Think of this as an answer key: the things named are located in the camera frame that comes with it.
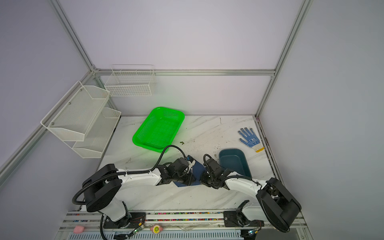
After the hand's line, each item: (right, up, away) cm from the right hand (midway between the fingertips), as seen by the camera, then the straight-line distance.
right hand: (197, 180), depth 85 cm
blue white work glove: (+40, +21, +19) cm, 49 cm away
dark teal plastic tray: (+24, +10, +8) cm, 27 cm away
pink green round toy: (-19, -16, -17) cm, 31 cm away
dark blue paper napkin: (0, +5, +5) cm, 7 cm away
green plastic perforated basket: (-30, +29, +28) cm, 50 cm away
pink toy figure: (-57, -18, -15) cm, 62 cm away
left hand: (-2, +1, -2) cm, 3 cm away
